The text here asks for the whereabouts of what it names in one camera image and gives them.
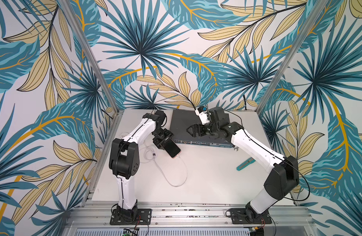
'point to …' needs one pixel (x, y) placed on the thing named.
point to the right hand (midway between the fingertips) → (182, 134)
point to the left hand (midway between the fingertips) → (171, 143)
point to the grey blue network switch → (182, 119)
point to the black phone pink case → (171, 148)
